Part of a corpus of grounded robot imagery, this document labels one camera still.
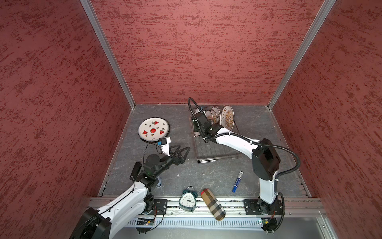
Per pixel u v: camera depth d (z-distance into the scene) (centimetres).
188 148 72
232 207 76
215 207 71
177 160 69
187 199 73
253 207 74
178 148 80
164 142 69
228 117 100
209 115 95
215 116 91
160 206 74
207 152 93
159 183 81
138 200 55
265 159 51
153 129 103
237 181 81
